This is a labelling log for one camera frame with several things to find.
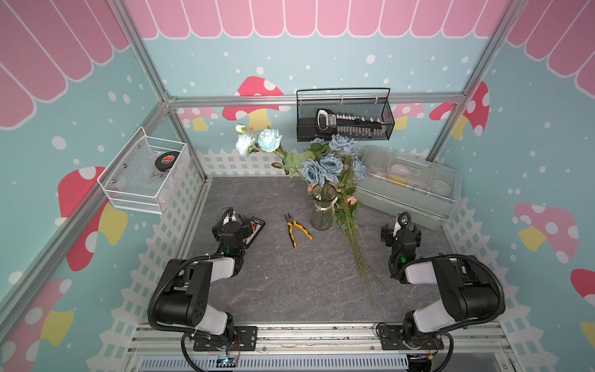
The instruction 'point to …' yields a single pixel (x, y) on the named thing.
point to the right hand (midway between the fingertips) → (400, 224)
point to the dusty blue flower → (328, 167)
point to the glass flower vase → (325, 196)
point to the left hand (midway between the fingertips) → (234, 222)
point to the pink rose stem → (357, 242)
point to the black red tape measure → (165, 160)
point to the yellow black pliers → (290, 228)
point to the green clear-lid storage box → (398, 181)
